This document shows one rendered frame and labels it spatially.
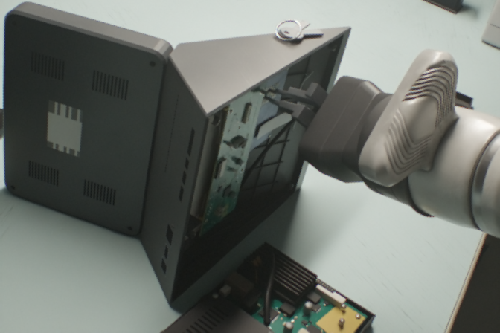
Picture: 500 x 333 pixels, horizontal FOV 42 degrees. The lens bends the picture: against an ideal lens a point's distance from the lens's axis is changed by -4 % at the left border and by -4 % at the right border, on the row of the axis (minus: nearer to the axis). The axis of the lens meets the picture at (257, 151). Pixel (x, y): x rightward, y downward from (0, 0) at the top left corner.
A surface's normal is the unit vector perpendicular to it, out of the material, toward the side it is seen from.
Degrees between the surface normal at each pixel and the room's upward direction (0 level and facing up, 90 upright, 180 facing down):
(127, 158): 90
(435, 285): 0
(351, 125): 52
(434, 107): 71
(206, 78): 0
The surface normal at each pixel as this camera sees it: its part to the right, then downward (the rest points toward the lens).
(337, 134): -0.60, -0.47
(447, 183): -0.73, 0.18
